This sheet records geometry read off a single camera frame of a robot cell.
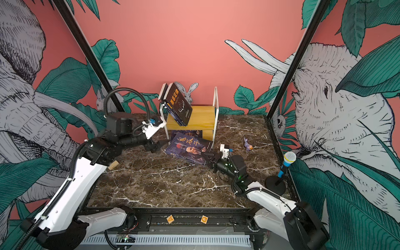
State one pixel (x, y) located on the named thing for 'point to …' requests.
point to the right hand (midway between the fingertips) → (200, 153)
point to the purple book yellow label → (175, 116)
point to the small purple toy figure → (248, 147)
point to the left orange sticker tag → (170, 219)
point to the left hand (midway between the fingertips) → (163, 129)
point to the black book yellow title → (178, 102)
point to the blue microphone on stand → (275, 184)
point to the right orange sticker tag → (204, 219)
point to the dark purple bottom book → (188, 147)
